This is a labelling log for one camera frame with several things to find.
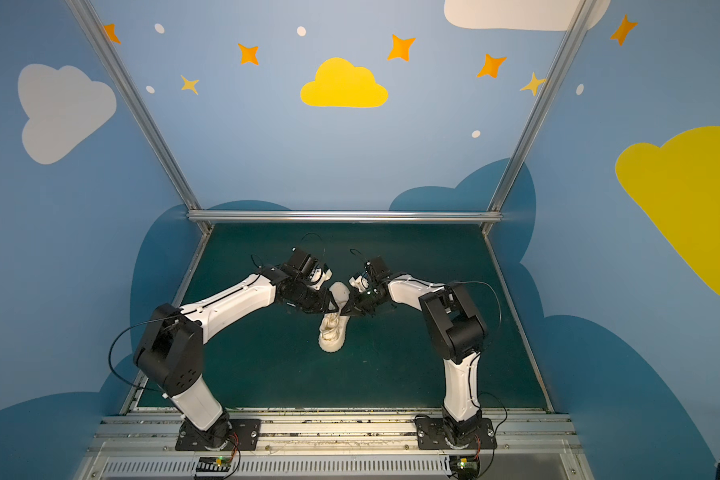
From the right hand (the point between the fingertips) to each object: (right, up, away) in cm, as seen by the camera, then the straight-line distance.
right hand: (342, 310), depth 92 cm
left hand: (-2, +2, -5) cm, 6 cm away
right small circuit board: (+33, -36, -19) cm, 52 cm away
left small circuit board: (-31, -35, -19) cm, 50 cm away
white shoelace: (-3, -4, -2) cm, 6 cm away
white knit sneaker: (-1, +5, +5) cm, 7 cm away
